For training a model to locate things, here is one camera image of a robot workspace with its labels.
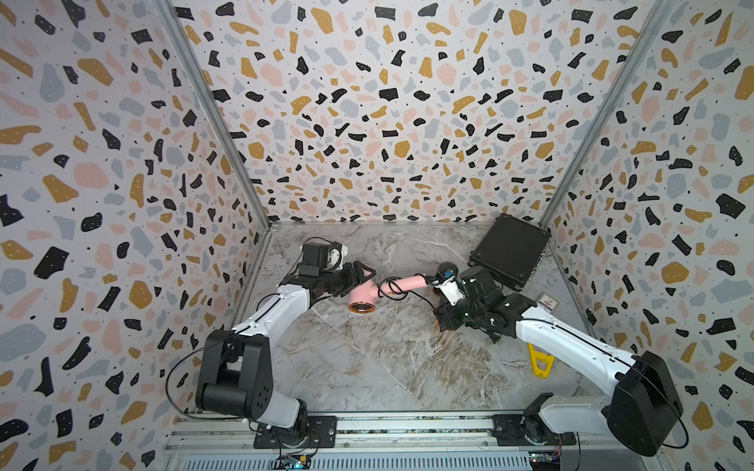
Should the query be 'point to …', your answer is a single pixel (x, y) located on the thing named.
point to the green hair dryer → (446, 270)
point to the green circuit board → (292, 461)
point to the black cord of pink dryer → (386, 289)
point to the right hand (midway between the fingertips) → (435, 311)
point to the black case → (511, 249)
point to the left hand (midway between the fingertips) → (370, 275)
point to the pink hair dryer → (362, 297)
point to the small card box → (548, 301)
